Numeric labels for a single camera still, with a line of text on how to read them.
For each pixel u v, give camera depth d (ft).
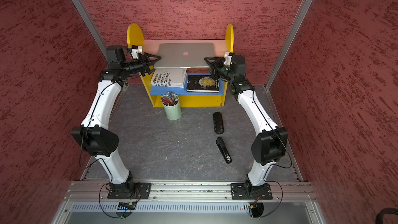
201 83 3.30
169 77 3.28
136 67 2.15
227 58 2.32
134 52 2.32
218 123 3.17
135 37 2.34
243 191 2.41
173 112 3.17
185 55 2.52
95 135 1.51
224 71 2.16
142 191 2.43
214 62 2.20
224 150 2.78
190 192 2.49
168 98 3.11
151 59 2.22
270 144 1.50
